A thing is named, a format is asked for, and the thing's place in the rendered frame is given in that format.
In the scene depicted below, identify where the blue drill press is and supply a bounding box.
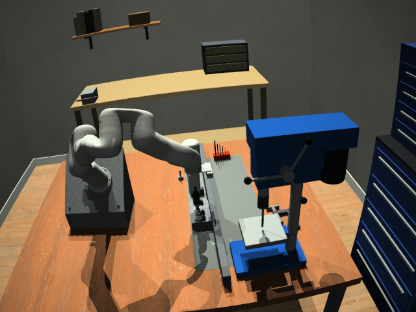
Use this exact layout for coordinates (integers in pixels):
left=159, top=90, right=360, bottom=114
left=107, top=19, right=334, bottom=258
left=229, top=112, right=359, bottom=278

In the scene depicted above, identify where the orange drill bit holder with black bits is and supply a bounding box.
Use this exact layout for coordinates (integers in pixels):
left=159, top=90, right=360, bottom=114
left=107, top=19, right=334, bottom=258
left=213, top=140, right=230, bottom=161

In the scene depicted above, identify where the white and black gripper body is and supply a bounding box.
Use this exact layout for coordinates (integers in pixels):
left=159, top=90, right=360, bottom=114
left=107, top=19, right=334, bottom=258
left=185, top=172, right=200, bottom=194

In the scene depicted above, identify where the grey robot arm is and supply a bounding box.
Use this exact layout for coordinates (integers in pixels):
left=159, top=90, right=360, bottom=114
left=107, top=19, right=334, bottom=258
left=69, top=108, right=213, bottom=193

